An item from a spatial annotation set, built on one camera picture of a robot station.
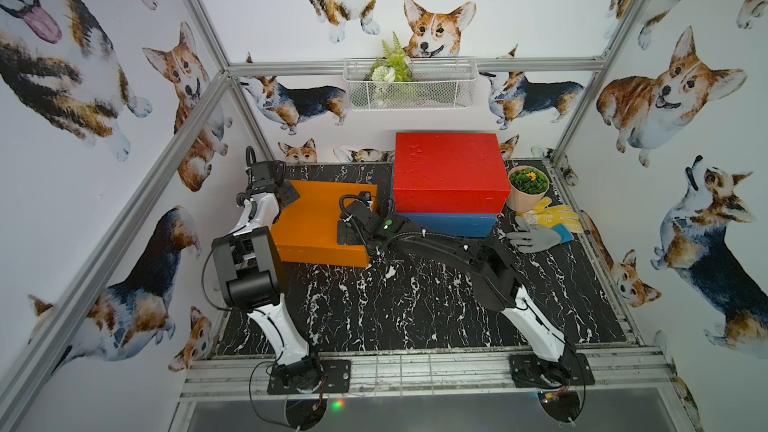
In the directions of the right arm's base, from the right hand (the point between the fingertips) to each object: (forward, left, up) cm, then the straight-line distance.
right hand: (344, 235), depth 88 cm
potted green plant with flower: (+19, -59, -2) cm, 62 cm away
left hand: (+15, +21, +2) cm, 26 cm away
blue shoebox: (+6, -35, -5) cm, 36 cm away
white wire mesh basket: (+46, -33, +20) cm, 60 cm away
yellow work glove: (+13, -69, -12) cm, 71 cm away
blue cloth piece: (+5, -70, -11) cm, 71 cm away
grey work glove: (+3, -58, -9) cm, 59 cm away
